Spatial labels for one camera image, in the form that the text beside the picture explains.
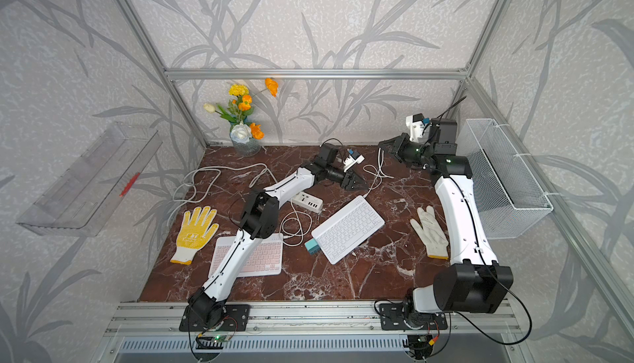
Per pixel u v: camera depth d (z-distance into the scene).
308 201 0.97
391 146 0.71
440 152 0.56
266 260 0.85
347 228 0.89
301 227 0.91
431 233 0.91
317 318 0.75
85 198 0.67
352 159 0.89
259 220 0.66
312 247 0.87
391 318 0.73
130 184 0.68
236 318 0.73
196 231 0.91
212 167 1.12
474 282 0.39
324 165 0.86
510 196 0.59
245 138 0.91
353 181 0.87
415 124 0.68
